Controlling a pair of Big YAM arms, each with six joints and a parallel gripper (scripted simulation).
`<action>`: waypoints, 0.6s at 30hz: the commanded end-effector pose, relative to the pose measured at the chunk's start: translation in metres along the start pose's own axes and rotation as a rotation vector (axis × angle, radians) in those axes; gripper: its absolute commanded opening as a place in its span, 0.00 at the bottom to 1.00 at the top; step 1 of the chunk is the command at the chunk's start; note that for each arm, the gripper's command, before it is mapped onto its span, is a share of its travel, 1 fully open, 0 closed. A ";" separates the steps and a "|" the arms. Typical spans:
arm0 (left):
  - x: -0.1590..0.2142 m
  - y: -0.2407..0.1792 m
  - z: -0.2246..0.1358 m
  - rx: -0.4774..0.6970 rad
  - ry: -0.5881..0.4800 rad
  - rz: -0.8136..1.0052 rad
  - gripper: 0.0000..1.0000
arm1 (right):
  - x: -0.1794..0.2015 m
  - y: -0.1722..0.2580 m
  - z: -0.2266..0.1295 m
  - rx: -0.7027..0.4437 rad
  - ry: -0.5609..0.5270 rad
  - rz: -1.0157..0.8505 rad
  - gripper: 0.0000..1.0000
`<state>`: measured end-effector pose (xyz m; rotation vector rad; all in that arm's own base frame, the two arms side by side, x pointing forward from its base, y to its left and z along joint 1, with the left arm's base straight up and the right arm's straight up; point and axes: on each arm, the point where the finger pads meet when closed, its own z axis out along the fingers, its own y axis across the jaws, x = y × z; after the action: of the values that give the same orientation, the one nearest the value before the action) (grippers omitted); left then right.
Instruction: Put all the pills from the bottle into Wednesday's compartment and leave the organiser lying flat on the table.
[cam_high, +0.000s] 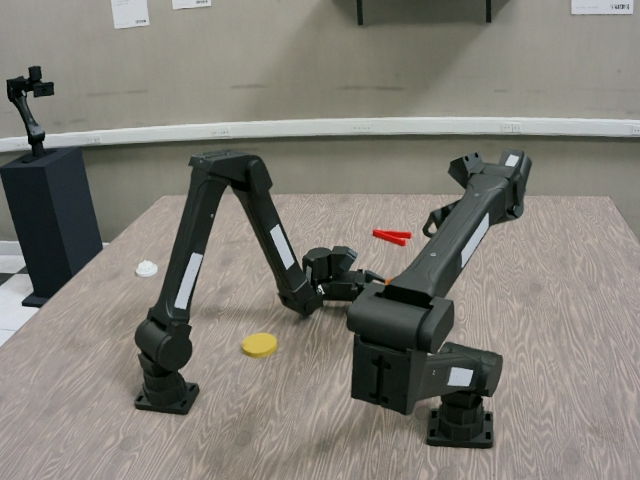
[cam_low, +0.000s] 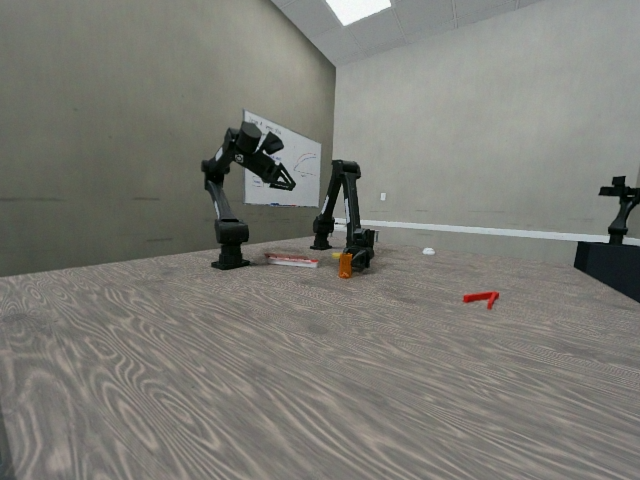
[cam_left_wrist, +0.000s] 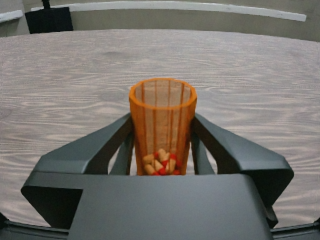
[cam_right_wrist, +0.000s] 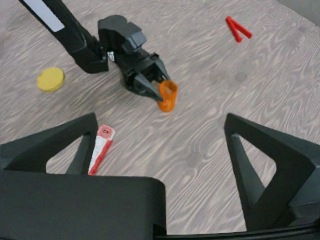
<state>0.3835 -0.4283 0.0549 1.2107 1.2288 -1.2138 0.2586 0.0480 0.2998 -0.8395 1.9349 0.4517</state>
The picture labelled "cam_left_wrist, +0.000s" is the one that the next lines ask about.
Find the orange translucent pill bottle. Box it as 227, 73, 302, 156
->
129, 78, 197, 176

